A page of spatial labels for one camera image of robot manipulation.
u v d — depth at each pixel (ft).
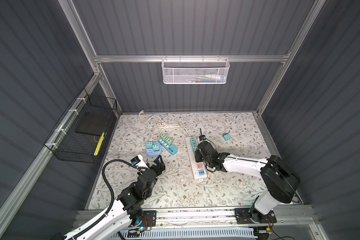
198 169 2.86
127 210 1.74
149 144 3.07
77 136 2.38
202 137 2.58
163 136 3.23
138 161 2.17
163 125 3.58
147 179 1.86
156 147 3.06
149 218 2.38
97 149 2.22
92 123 2.47
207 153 2.24
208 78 3.00
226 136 3.43
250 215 2.20
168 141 3.14
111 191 1.83
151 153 3.10
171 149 3.16
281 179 1.60
